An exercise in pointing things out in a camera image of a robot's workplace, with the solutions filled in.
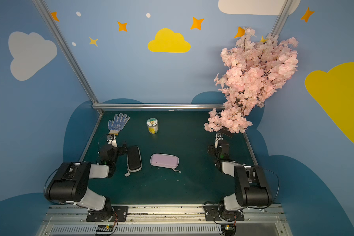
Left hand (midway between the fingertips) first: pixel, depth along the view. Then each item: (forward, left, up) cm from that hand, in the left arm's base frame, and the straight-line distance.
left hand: (118, 140), depth 94 cm
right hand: (+2, -66, -1) cm, 67 cm away
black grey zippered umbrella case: (-11, -11, -5) cm, 16 cm away
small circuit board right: (-44, -65, -10) cm, 79 cm away
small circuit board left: (-46, -3, -10) cm, 47 cm away
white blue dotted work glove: (+23, +8, -8) cm, 26 cm away
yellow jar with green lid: (+16, -20, -1) cm, 26 cm away
